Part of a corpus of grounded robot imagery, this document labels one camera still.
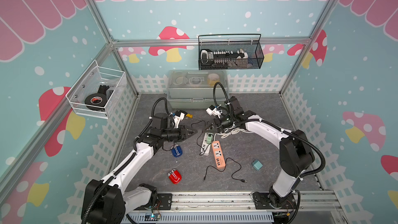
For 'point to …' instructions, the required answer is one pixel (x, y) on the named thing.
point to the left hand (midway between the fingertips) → (195, 135)
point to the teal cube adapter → (257, 165)
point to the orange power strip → (218, 154)
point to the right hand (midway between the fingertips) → (204, 131)
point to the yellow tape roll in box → (212, 79)
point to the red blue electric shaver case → (174, 176)
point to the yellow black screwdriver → (189, 115)
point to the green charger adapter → (209, 139)
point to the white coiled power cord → (228, 131)
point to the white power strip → (205, 148)
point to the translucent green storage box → (197, 89)
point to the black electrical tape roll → (96, 99)
